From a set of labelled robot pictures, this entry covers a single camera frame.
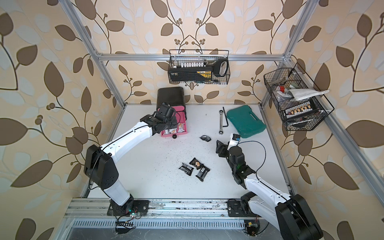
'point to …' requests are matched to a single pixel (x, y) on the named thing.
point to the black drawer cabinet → (174, 96)
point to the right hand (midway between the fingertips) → (222, 142)
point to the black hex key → (225, 117)
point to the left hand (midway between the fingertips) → (175, 121)
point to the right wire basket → (277, 81)
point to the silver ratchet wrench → (221, 131)
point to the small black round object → (205, 138)
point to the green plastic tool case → (244, 123)
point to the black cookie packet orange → (195, 162)
